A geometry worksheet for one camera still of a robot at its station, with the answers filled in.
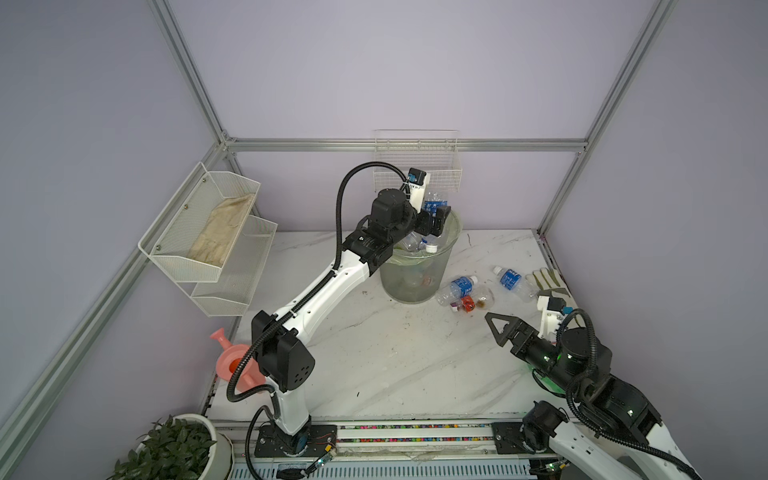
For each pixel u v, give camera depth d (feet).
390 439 2.45
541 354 1.83
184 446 1.91
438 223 2.17
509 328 1.85
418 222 2.16
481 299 3.13
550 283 3.42
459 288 3.22
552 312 1.90
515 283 3.31
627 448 1.39
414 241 2.78
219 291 2.91
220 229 2.64
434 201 2.44
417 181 2.00
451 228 2.82
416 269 2.83
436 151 3.13
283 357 1.65
